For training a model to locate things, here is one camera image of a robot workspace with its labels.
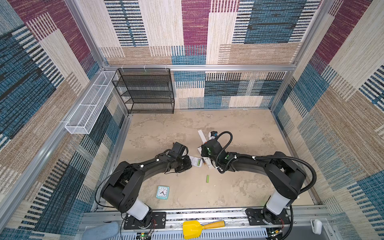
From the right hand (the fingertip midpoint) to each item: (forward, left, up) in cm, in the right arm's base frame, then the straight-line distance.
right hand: (203, 147), depth 91 cm
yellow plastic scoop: (-40, +7, -8) cm, 41 cm away
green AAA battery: (-16, -2, -7) cm, 18 cm away
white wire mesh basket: (0, +57, +27) cm, 63 cm away
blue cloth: (-40, +48, -2) cm, 62 cm away
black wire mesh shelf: (+44, +40, +10) cm, 60 cm away
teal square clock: (-23, +23, -5) cm, 33 cm away
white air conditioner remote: (-5, +5, -7) cm, 10 cm away
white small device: (-40, -49, -5) cm, 64 cm away
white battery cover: (+13, 0, -7) cm, 15 cm away
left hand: (-8, +6, -4) cm, 11 cm away
